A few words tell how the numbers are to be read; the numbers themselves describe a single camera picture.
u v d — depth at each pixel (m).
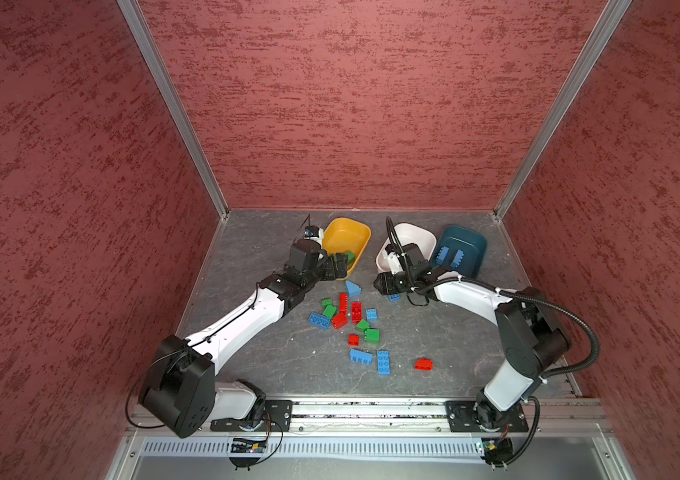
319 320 0.90
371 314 0.91
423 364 0.83
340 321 0.89
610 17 0.71
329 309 0.91
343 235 1.11
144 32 0.74
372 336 0.86
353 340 0.87
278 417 0.74
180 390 0.41
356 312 0.92
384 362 0.81
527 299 0.49
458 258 1.03
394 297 0.80
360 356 0.82
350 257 1.03
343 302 0.94
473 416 0.74
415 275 0.71
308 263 0.64
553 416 0.76
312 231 0.73
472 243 1.09
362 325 0.88
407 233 1.09
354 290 0.95
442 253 1.05
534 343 0.47
